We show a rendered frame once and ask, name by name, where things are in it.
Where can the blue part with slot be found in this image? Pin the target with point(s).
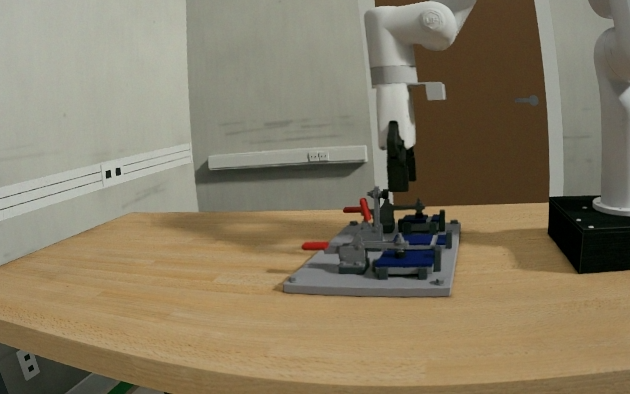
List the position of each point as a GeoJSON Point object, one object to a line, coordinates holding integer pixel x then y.
{"type": "Point", "coordinates": [425, 241]}

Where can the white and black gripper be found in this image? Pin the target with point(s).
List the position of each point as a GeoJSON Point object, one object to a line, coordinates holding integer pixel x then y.
{"type": "Point", "coordinates": [395, 108]}

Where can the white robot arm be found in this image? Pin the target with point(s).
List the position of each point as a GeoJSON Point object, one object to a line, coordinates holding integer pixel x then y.
{"type": "Point", "coordinates": [392, 32]}

